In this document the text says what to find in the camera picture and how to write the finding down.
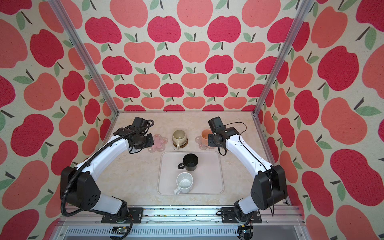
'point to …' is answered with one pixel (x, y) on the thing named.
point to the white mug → (184, 181)
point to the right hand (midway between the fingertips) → (217, 140)
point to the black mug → (190, 162)
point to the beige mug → (179, 137)
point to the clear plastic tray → (208, 179)
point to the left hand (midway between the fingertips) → (154, 143)
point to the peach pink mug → (204, 136)
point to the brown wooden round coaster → (182, 145)
